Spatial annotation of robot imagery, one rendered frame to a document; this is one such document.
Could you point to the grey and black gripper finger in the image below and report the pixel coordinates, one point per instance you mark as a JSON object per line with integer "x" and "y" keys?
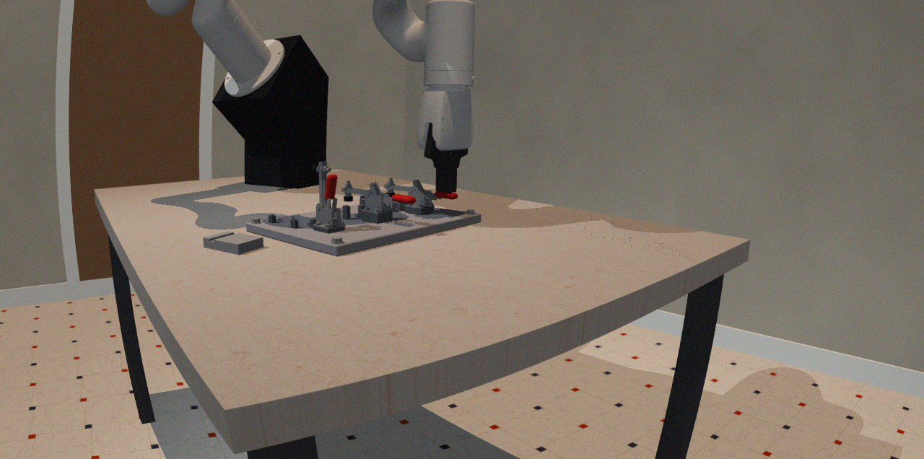
{"x": 442, "y": 163}
{"x": 455, "y": 156}

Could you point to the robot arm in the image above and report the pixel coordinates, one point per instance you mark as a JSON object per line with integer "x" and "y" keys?
{"x": 444, "y": 41}

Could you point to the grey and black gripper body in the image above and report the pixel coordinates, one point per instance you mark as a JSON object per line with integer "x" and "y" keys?
{"x": 450, "y": 112}

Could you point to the grey toggle clamp with red handle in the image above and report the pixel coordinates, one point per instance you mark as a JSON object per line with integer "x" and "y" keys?
{"x": 327, "y": 220}
{"x": 375, "y": 201}
{"x": 423, "y": 204}

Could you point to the blue flat rectangular block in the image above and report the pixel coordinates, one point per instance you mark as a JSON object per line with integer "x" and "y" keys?
{"x": 391, "y": 205}

